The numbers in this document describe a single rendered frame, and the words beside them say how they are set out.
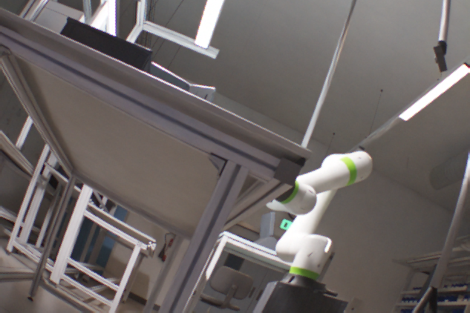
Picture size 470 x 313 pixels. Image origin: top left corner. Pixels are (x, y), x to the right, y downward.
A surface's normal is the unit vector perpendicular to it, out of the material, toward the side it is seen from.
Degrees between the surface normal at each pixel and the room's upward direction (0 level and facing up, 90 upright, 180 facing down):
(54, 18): 90
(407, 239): 90
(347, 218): 90
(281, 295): 90
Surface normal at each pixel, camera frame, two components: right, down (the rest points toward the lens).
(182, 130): 0.18, -0.27
